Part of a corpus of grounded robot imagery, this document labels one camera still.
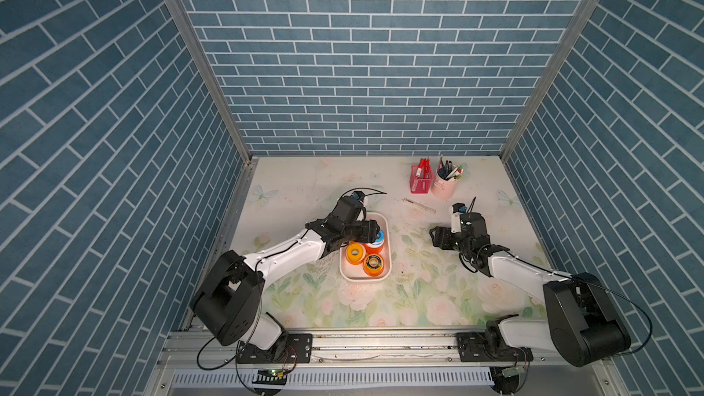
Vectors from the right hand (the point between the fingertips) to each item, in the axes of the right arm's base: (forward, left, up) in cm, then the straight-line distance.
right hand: (441, 231), depth 92 cm
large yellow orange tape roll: (-13, +22, -1) cm, 26 cm away
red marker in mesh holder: (+25, +5, +5) cm, 26 cm away
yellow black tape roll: (-11, +29, -2) cm, 32 cm away
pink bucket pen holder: (+17, -2, +2) cm, 18 cm away
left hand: (-5, +22, +6) cm, 23 cm away
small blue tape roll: (-6, +21, +2) cm, 21 cm away
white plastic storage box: (-15, +30, -4) cm, 34 cm away
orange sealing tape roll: (-8, +23, -1) cm, 24 cm away
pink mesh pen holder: (+24, +6, 0) cm, 24 cm away
